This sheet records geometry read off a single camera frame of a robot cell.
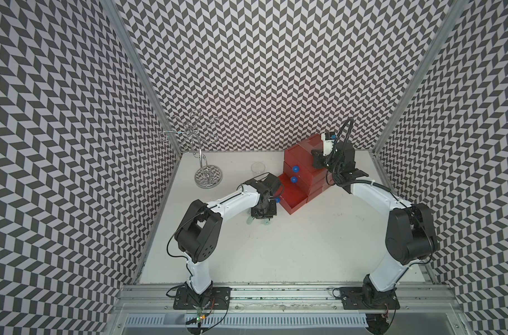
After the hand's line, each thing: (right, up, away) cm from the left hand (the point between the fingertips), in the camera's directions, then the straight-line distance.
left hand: (268, 217), depth 88 cm
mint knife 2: (-1, -1, -1) cm, 2 cm away
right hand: (+19, +26, +3) cm, 32 cm away
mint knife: (-8, -2, +3) cm, 9 cm away
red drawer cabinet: (+15, +15, +2) cm, 22 cm away
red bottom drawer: (+11, +8, +6) cm, 15 cm away
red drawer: (+10, +21, +8) cm, 25 cm away
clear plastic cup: (-5, +21, +22) cm, 31 cm away
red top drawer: (+15, +27, +3) cm, 31 cm away
